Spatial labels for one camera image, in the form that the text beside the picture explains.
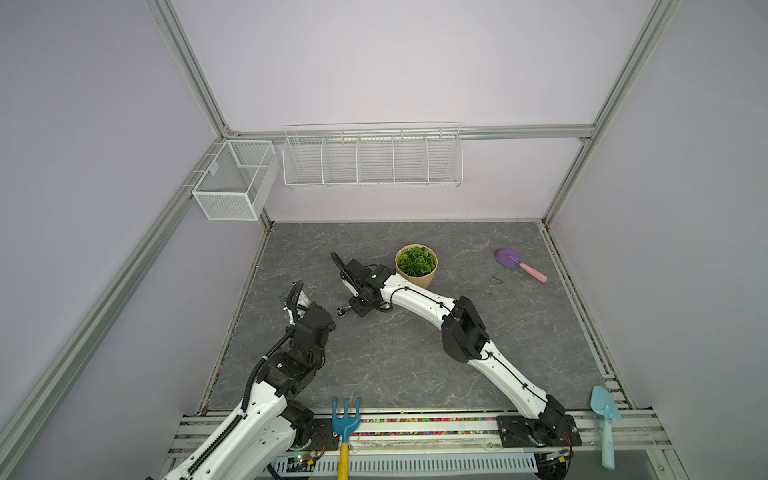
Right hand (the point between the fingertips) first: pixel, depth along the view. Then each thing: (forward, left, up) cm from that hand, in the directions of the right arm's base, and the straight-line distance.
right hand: (363, 306), depth 97 cm
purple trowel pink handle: (+19, -53, 0) cm, 56 cm away
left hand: (-10, +10, +17) cm, 22 cm away
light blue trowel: (-29, -65, +1) cm, 72 cm away
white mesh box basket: (+32, +43, +25) cm, 59 cm away
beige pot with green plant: (+8, -18, +11) cm, 23 cm away
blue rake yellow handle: (-35, +2, +2) cm, 35 cm away
